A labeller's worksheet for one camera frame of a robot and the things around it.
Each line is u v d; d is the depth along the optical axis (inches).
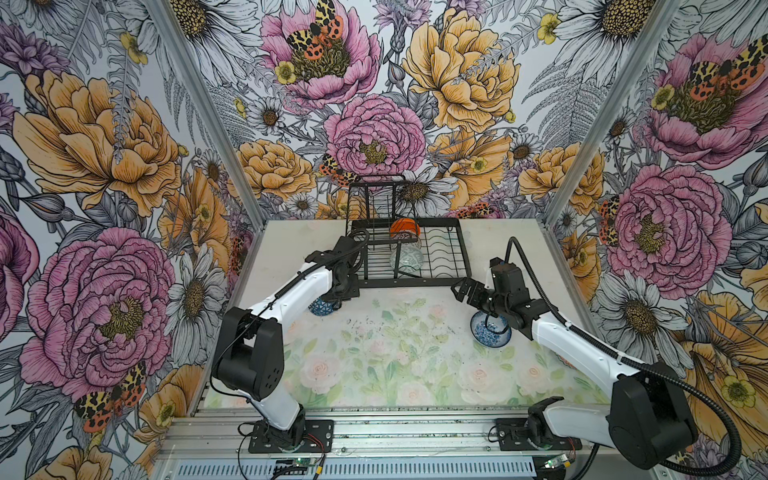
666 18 28.3
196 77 32.2
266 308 19.2
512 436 29.1
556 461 28.2
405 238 33.0
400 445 28.9
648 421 16.2
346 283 28.7
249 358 17.8
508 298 26.0
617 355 18.0
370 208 46.5
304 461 28.0
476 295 30.1
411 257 41.8
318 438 28.9
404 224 43.7
